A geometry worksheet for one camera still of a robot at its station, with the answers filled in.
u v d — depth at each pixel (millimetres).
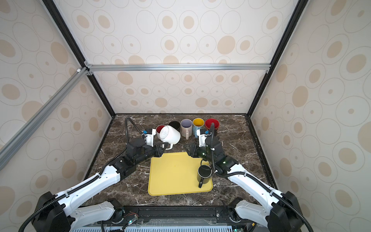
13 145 522
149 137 686
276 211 393
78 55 837
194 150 660
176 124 1000
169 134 741
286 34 766
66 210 408
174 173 897
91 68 910
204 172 795
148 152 646
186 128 991
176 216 748
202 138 687
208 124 1001
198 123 1035
